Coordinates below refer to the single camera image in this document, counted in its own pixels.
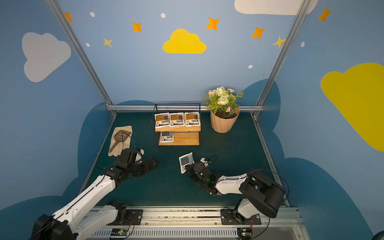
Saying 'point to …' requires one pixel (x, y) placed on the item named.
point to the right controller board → (244, 232)
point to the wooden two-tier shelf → (183, 135)
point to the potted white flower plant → (224, 109)
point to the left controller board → (119, 232)
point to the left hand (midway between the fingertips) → (155, 164)
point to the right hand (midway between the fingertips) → (185, 164)
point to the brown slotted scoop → (121, 136)
